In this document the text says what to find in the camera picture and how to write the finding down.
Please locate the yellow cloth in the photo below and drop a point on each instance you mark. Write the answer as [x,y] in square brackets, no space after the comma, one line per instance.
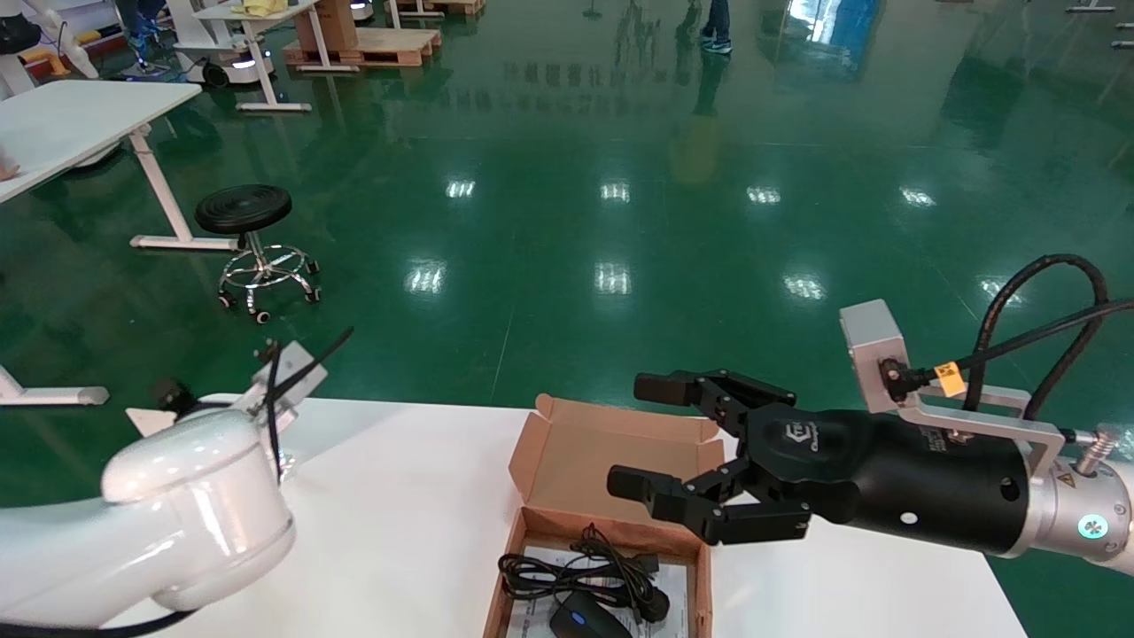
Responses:
[259,7]

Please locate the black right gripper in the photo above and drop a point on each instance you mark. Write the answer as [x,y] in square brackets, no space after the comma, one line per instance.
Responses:
[886,478]

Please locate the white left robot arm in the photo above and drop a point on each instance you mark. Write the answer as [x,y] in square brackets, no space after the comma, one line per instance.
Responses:
[177,514]

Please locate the brown carton on pallet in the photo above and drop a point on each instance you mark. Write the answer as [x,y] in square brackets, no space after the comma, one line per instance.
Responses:
[328,25]

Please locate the white table foot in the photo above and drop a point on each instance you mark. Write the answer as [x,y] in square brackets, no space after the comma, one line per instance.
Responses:
[53,396]

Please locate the black round rolling stool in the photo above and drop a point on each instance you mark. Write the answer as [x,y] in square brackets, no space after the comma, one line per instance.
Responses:
[244,208]

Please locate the acrylic sign with pink label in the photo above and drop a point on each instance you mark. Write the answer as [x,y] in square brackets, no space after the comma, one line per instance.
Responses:
[146,421]

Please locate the large white desk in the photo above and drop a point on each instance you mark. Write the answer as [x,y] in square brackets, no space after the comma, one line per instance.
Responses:
[71,120]

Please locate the wooden pallet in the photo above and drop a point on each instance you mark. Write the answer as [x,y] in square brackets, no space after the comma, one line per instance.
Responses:
[372,46]

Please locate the open brown cardboard box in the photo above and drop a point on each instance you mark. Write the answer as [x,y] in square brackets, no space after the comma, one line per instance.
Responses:
[602,452]

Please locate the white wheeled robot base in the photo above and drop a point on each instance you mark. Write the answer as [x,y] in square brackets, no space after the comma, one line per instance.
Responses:
[235,69]

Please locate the white printed instruction sheet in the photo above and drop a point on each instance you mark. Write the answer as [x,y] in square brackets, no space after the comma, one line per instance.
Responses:
[678,585]

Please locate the standing person in dark trousers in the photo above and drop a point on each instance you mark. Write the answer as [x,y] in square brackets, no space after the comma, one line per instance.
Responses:
[718,27]

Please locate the small white table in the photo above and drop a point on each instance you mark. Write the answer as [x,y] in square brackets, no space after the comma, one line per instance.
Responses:
[257,53]

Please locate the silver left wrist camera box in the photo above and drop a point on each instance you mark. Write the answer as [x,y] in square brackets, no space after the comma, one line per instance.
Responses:
[297,381]

